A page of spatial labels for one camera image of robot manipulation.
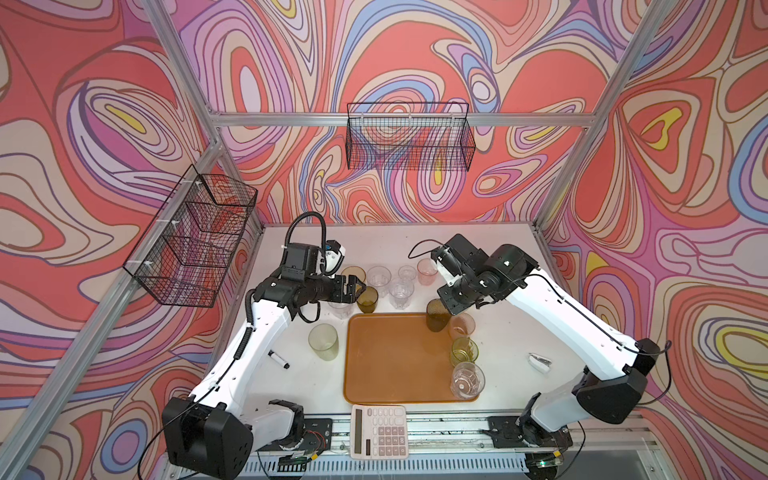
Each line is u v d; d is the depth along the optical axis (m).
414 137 0.96
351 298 0.67
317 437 0.72
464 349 0.86
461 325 0.89
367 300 0.96
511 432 0.73
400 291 0.98
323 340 0.86
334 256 0.69
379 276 0.98
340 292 0.66
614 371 0.40
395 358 0.87
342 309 0.91
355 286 0.69
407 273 1.01
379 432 0.72
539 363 0.84
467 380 0.82
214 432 0.37
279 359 0.85
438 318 0.91
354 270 0.96
